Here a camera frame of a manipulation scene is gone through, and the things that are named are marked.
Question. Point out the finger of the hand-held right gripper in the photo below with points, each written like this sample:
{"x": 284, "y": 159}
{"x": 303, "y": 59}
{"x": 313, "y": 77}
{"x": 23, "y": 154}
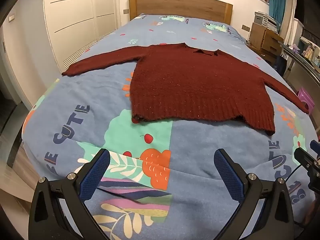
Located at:
{"x": 306, "y": 158}

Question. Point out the person's right forearm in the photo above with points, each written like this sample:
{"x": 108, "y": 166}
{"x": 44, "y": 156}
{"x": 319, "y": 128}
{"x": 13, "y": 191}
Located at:
{"x": 312, "y": 213}

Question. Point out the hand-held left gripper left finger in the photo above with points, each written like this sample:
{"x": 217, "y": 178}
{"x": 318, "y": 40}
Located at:
{"x": 95, "y": 175}

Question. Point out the dark red knitted sweater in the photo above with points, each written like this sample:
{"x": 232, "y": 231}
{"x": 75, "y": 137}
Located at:
{"x": 190, "y": 85}

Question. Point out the wooden bed headboard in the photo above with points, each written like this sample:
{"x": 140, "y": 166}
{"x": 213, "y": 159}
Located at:
{"x": 180, "y": 6}

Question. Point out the cluttered desk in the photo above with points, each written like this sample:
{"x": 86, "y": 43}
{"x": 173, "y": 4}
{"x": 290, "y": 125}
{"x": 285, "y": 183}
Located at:
{"x": 300, "y": 57}

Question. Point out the teal curtain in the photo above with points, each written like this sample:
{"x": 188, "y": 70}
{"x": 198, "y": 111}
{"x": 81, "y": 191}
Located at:
{"x": 276, "y": 2}

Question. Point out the wooden chest of drawers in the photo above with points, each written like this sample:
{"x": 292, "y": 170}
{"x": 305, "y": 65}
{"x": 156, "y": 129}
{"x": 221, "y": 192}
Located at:
{"x": 267, "y": 41}

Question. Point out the white wardrobe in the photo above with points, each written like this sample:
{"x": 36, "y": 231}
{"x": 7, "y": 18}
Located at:
{"x": 75, "y": 17}

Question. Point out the dark blue bag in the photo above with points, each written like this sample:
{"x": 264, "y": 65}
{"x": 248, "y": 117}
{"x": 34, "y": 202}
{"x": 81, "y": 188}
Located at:
{"x": 281, "y": 63}

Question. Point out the blue printed bed blanket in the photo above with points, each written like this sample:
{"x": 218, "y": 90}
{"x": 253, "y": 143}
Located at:
{"x": 212, "y": 150}

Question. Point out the purple plastic stool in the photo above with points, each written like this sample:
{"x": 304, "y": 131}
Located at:
{"x": 306, "y": 100}

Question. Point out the white printer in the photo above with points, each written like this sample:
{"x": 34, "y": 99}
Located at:
{"x": 266, "y": 20}

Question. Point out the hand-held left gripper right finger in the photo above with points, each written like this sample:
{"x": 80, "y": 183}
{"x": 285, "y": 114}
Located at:
{"x": 228, "y": 175}

